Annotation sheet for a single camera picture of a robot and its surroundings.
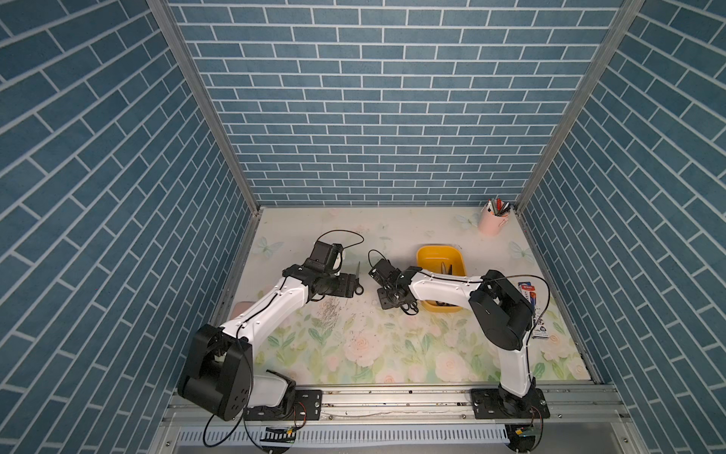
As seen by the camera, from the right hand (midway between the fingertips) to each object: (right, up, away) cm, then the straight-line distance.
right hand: (389, 299), depth 94 cm
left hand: (-12, +7, -8) cm, 16 cm away
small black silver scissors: (-11, +5, +4) cm, 13 cm away
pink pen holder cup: (+40, +26, +13) cm, 49 cm away
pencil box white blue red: (+47, -8, -8) cm, 48 cm away
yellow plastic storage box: (+16, +14, +8) cm, 22 cm away
